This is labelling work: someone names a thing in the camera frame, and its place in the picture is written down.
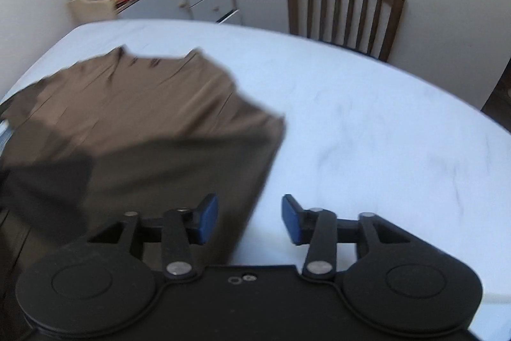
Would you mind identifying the beige cardboard box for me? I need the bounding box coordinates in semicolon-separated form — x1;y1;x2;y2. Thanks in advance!
68;0;118;25

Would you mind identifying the brown two-tone sweater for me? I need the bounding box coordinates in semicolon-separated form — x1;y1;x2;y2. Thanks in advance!
1;47;285;264

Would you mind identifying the brown wooden chair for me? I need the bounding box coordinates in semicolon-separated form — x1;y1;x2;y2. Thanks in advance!
287;0;405;62

